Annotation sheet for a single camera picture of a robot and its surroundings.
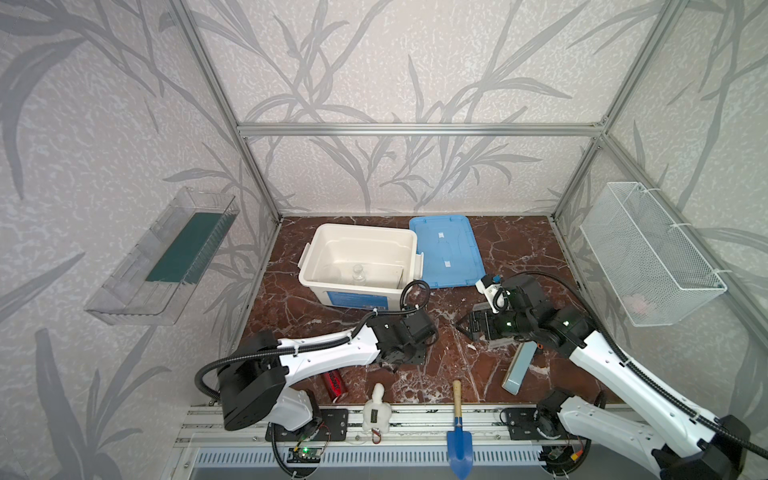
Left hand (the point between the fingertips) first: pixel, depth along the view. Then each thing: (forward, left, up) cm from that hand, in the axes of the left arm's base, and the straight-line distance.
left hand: (424, 348), depth 80 cm
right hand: (+5, -11, +10) cm, 16 cm away
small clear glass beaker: (+25, +21, -2) cm, 32 cm away
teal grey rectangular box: (-6, -24, -3) cm, 25 cm away
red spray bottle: (-8, +24, -3) cm, 25 cm away
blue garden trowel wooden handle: (-20, -8, -6) cm, 23 cm away
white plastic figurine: (-15, +12, -3) cm, 19 cm away
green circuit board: (-23, +29, -8) cm, 38 cm away
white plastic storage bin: (+34, +11, -4) cm, 36 cm away
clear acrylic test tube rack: (+4, -23, -6) cm, 24 cm away
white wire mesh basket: (+7, -49, +27) cm, 56 cm away
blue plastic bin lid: (+36, -12, -6) cm, 38 cm away
